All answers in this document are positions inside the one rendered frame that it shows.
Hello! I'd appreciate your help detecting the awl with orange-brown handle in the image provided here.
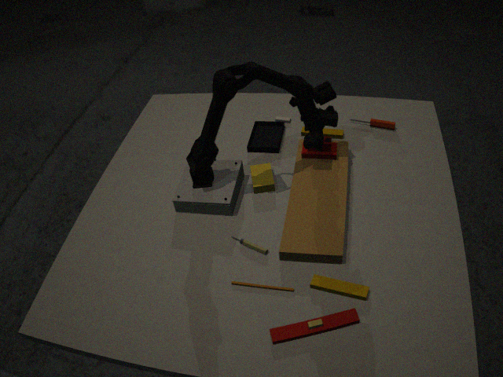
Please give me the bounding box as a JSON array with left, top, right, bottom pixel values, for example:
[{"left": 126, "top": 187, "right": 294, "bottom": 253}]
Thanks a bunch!
[{"left": 351, "top": 119, "right": 395, "bottom": 130}]

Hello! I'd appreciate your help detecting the tan wooden panel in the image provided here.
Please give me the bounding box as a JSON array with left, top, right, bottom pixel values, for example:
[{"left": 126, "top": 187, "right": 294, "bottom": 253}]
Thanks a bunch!
[{"left": 279, "top": 139, "right": 348, "bottom": 265}]

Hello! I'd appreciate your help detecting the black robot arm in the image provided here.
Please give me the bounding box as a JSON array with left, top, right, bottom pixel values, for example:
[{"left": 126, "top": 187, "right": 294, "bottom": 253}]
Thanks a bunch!
[{"left": 186, "top": 61, "right": 338, "bottom": 189}]

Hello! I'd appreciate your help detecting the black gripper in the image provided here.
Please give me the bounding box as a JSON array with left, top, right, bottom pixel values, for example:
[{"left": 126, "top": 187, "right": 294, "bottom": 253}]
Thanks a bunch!
[{"left": 301, "top": 108, "right": 324, "bottom": 152}]

